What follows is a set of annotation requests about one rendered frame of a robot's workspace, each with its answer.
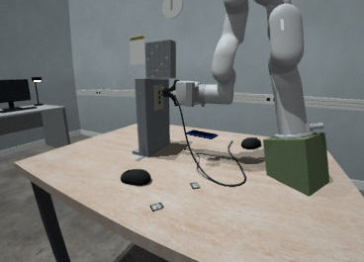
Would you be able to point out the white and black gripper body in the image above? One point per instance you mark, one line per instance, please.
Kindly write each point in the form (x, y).
(181, 92)

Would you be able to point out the black computer mouse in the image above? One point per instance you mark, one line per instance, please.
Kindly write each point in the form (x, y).
(136, 177)
(251, 143)

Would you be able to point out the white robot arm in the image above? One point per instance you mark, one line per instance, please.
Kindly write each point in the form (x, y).
(285, 32)

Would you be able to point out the beige wall plate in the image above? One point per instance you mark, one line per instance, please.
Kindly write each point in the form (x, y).
(158, 106)

